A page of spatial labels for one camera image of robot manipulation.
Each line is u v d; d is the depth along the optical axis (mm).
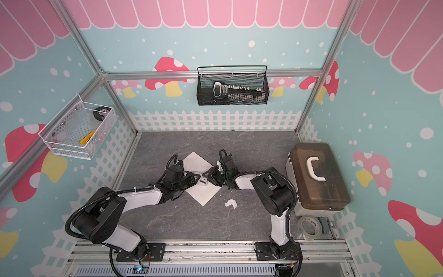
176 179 736
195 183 826
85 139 709
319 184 851
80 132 744
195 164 1028
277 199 500
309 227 815
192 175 819
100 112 809
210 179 852
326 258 739
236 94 874
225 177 768
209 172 864
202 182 911
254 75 895
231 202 890
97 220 446
